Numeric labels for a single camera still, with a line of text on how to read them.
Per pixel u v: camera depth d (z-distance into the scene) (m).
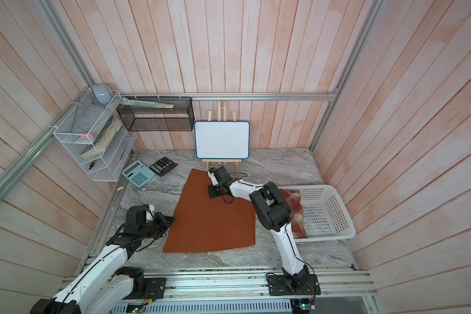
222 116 0.98
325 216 0.92
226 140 1.01
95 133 0.75
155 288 0.74
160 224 0.74
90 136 0.70
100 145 0.78
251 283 0.75
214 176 0.86
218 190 0.88
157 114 1.05
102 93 0.82
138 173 1.07
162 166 1.11
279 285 0.73
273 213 0.57
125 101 0.90
